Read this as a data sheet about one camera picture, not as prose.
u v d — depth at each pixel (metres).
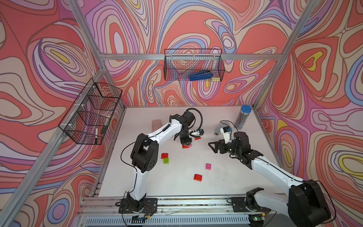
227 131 0.74
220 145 0.74
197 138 1.01
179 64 0.83
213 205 0.75
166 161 0.88
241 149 0.65
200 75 0.91
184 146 0.94
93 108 0.80
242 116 0.95
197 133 0.81
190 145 0.94
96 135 0.73
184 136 0.79
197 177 0.82
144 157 0.52
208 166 0.86
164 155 0.91
